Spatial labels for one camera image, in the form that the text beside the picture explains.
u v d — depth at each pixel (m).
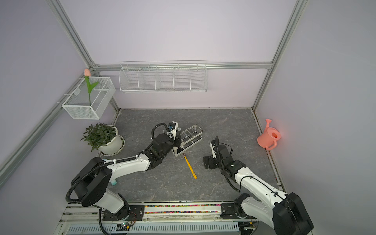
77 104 0.81
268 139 0.92
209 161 0.75
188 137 1.01
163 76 0.99
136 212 0.74
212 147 0.77
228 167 0.61
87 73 0.85
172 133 0.70
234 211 0.74
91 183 0.44
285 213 0.40
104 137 0.83
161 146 0.64
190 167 0.89
